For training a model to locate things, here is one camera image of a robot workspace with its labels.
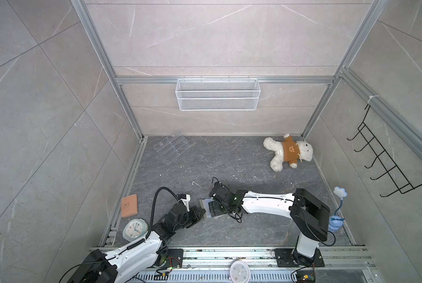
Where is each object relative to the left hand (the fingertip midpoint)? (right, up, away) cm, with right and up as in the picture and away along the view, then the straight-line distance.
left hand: (208, 209), depth 82 cm
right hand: (+4, -1, +3) cm, 5 cm away
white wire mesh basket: (+5, +61, +19) cm, 64 cm away
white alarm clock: (-35, -8, -3) cm, 36 cm away
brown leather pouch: (-41, 0, +5) cm, 41 cm away
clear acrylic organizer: (-24, +30, +25) cm, 46 cm away
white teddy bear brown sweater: (+46, +28, +19) cm, 57 cm away
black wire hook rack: (+69, +20, -18) cm, 75 cm away
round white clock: (+13, -20, -14) cm, 28 cm away
